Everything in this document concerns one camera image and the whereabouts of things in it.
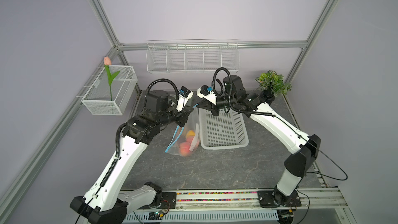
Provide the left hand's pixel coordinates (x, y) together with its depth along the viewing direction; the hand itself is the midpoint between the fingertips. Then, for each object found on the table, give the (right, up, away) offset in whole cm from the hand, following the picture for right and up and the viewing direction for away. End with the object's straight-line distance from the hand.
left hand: (190, 109), depth 65 cm
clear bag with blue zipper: (-4, -17, +18) cm, 25 cm away
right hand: (+3, +3, +5) cm, 6 cm away
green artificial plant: (+45, +16, +26) cm, 55 cm away
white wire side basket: (-41, +9, +12) cm, 44 cm away
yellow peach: (-2, -14, +21) cm, 25 cm away
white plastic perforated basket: (+20, -15, +32) cm, 40 cm away
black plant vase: (+48, +8, +38) cm, 62 cm away
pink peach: (-4, -19, +8) cm, 21 cm away
